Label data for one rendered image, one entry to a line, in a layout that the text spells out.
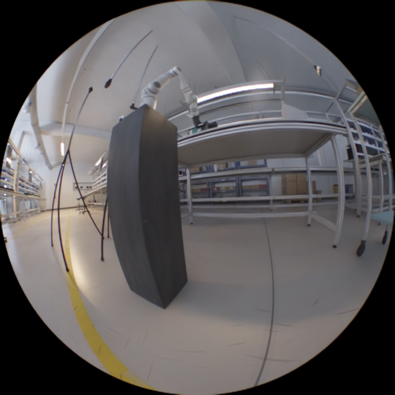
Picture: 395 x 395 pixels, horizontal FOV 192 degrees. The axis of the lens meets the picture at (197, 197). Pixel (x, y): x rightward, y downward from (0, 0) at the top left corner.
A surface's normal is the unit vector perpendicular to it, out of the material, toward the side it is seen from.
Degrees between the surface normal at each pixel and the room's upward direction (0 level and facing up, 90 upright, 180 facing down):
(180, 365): 0
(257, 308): 0
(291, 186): 90
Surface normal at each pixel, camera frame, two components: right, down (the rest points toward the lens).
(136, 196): -0.37, 0.05
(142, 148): 0.93, -0.04
